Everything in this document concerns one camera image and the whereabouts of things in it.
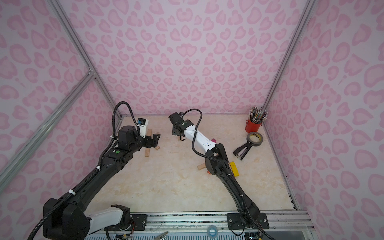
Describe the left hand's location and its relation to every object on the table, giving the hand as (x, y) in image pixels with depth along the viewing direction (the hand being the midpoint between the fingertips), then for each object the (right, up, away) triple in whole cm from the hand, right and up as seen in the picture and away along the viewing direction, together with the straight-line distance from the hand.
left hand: (156, 133), depth 81 cm
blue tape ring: (+29, -46, -11) cm, 55 cm away
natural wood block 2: (+13, -3, +8) cm, 15 cm away
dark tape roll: (+63, -5, +25) cm, 68 cm away
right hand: (+8, +1, +21) cm, 22 cm away
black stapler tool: (+51, -12, +17) cm, 55 cm away
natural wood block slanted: (-5, -11, +19) cm, 22 cm away
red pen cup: (+60, +4, +25) cm, 65 cm away
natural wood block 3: (+24, -21, +12) cm, 34 cm away
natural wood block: (-11, -13, +17) cm, 24 cm away
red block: (+29, -24, +9) cm, 39 cm away
